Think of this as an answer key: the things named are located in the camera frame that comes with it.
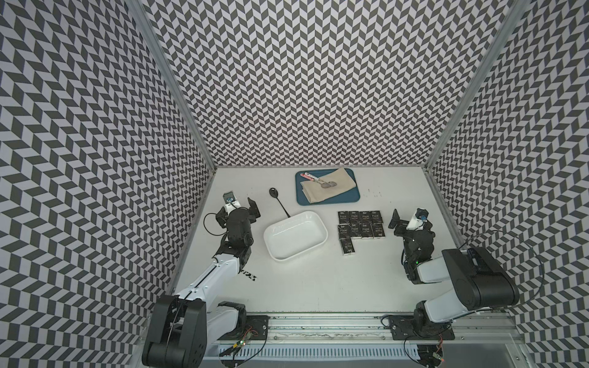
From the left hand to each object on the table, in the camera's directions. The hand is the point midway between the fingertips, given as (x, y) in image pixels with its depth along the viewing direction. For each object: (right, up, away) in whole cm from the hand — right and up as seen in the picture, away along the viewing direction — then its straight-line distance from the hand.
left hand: (237, 203), depth 84 cm
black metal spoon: (+10, +3, +24) cm, 26 cm away
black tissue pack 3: (+51, -7, +13) cm, 53 cm away
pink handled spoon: (+34, +7, +26) cm, 43 cm away
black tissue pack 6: (+46, -12, +9) cm, 49 cm away
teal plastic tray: (+44, +2, +20) cm, 49 cm away
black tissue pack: (+42, -7, +14) cm, 45 cm away
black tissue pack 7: (+51, -12, +9) cm, 53 cm away
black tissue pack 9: (+42, -17, +5) cm, 46 cm away
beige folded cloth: (+29, +4, +26) cm, 39 cm away
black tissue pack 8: (+56, -12, +10) cm, 58 cm away
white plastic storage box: (+21, -14, +6) cm, 26 cm away
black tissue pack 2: (+46, -7, +13) cm, 48 cm away
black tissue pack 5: (+41, -12, +9) cm, 44 cm away
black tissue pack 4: (+56, -7, +14) cm, 58 cm away
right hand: (+65, -5, +5) cm, 66 cm away
